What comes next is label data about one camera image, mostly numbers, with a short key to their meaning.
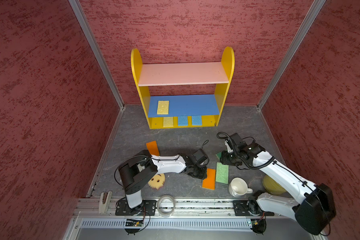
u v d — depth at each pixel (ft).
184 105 3.40
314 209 1.27
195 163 2.23
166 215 2.32
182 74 2.67
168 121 3.49
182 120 3.52
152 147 3.11
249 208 2.20
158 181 2.62
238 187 2.61
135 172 1.58
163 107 3.22
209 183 2.69
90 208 2.44
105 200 2.43
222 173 2.80
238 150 2.00
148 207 2.44
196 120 3.58
